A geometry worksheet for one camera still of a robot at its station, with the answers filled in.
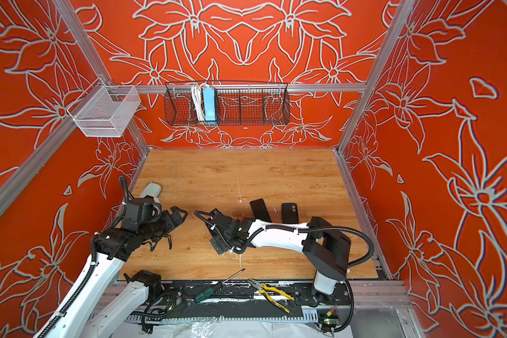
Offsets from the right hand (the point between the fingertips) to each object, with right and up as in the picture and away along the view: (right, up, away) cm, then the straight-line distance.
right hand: (221, 233), depth 82 cm
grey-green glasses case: (-36, +16, +17) cm, 43 cm away
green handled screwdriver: (-3, -18, -9) cm, 20 cm away
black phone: (+16, +7, +12) cm, 21 cm away
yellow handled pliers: (+16, -17, -8) cm, 25 cm away
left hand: (-14, +8, -7) cm, 18 cm away
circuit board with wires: (+38, -24, -13) cm, 47 cm away
